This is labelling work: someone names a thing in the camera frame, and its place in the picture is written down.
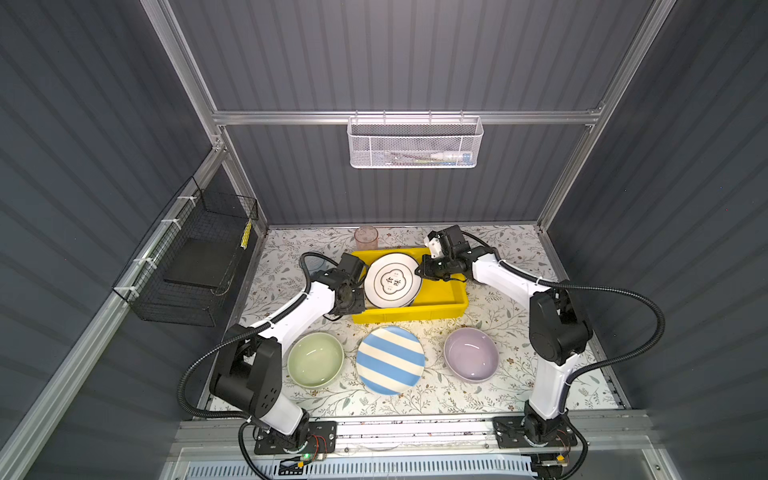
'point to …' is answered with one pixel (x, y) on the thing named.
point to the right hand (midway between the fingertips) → (418, 272)
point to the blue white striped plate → (390, 360)
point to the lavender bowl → (471, 355)
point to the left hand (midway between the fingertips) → (355, 305)
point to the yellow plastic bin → (437, 296)
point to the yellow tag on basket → (246, 234)
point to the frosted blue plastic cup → (313, 262)
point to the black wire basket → (177, 276)
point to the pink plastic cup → (366, 237)
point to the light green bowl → (315, 360)
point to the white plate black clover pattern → (391, 281)
